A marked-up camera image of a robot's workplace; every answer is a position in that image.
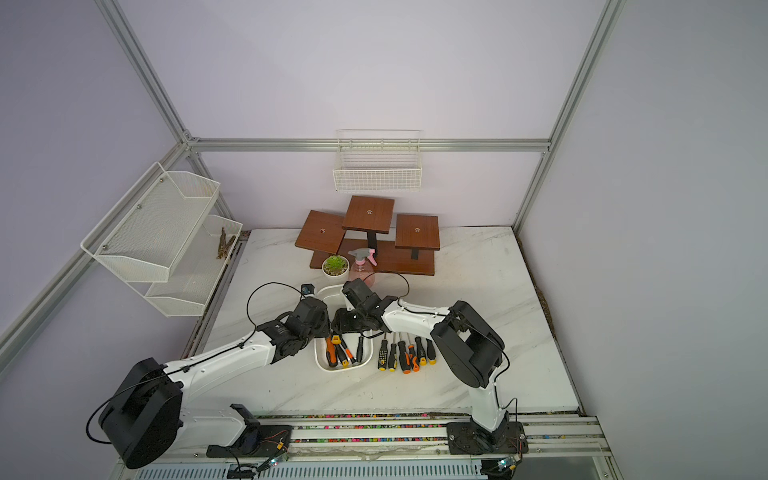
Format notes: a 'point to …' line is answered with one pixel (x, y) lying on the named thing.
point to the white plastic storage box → (362, 346)
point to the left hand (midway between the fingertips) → (321, 321)
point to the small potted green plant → (335, 269)
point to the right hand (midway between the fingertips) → (340, 328)
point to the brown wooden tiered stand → (411, 252)
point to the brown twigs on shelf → (224, 244)
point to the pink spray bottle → (360, 269)
